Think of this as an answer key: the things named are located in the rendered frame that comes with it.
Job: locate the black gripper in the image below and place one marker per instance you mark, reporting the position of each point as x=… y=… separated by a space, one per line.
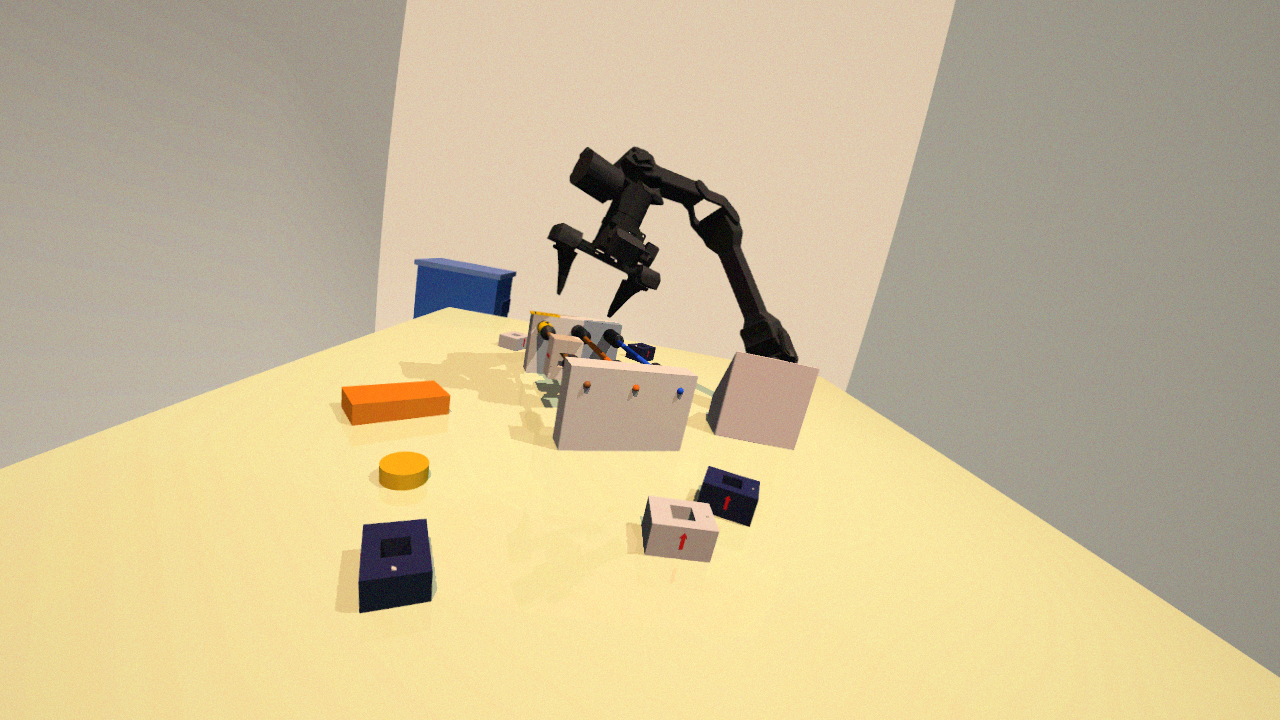
x=568 y=239

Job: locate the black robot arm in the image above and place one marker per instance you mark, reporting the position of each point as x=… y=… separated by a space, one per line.
x=633 y=183

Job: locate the orange short cylinder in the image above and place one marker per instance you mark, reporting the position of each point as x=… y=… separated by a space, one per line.
x=403 y=471

